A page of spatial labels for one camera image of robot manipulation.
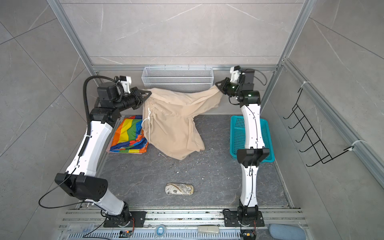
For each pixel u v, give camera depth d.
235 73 0.71
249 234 0.70
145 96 0.69
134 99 0.61
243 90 0.61
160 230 0.71
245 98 0.58
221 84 0.70
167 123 0.90
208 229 0.67
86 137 0.46
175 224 0.73
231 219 0.73
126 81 0.63
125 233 0.71
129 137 0.98
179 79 1.01
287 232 0.67
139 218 0.73
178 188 0.80
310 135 0.68
